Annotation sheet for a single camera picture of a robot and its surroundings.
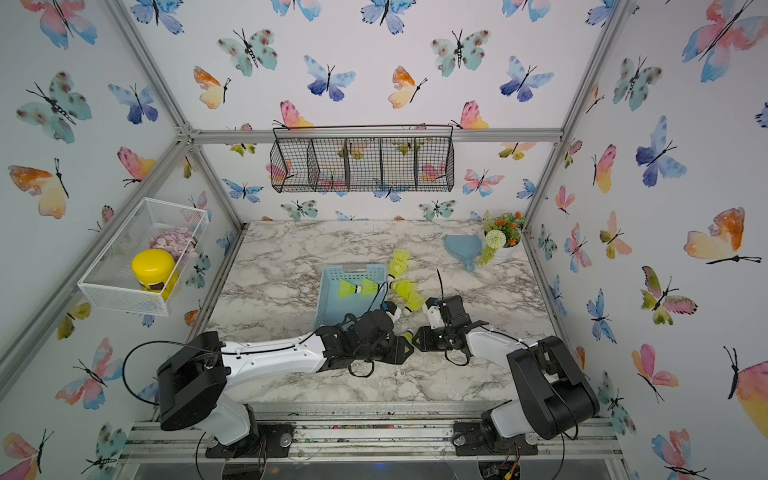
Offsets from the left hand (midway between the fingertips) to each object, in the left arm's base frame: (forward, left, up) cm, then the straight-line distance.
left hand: (413, 350), depth 78 cm
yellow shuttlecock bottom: (+25, +13, -8) cm, 29 cm away
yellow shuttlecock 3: (+19, -2, -6) cm, 20 cm away
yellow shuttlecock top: (+37, +2, -8) cm, 38 cm away
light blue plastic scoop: (+42, -23, -8) cm, 48 cm away
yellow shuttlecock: (+23, +20, -6) cm, 31 cm away
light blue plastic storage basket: (+20, +25, -13) cm, 34 cm away
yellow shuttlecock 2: (+26, +5, -8) cm, 27 cm away
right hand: (+7, -3, -8) cm, 11 cm away
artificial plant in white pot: (+36, -31, +5) cm, 47 cm away
